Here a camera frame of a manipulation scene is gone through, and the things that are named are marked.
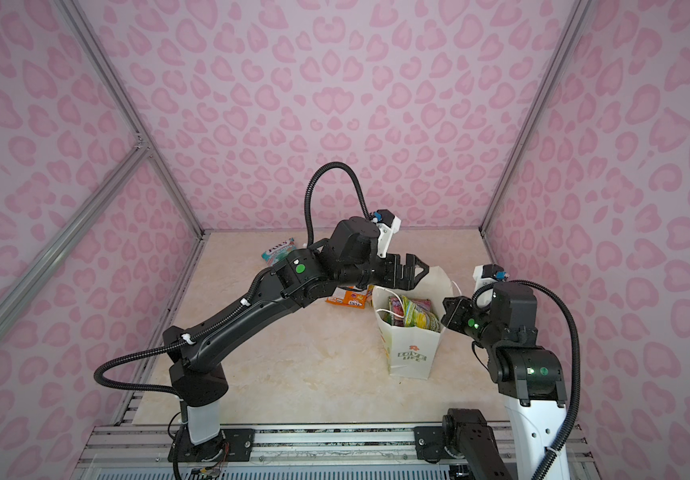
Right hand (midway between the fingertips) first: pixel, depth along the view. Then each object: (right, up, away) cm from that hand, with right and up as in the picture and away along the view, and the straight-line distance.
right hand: (443, 298), depth 65 cm
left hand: (-7, +8, -4) cm, 11 cm away
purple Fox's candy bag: (-8, -5, +17) cm, 19 cm away
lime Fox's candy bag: (-5, -6, +10) cm, 13 cm away
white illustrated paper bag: (-5, -15, +10) cm, 19 cm away
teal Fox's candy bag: (-48, +10, +45) cm, 66 cm away
